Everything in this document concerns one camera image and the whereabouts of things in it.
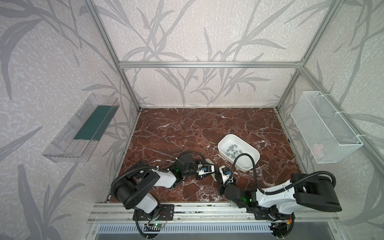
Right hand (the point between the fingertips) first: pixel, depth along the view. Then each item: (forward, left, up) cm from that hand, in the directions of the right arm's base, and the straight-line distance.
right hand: (214, 173), depth 81 cm
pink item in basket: (+6, -51, +15) cm, 53 cm away
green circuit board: (-23, +28, -4) cm, 36 cm away
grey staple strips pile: (+16, -13, -6) cm, 21 cm away
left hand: (+5, 0, +3) cm, 6 cm away
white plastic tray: (+6, -17, 0) cm, 18 cm away
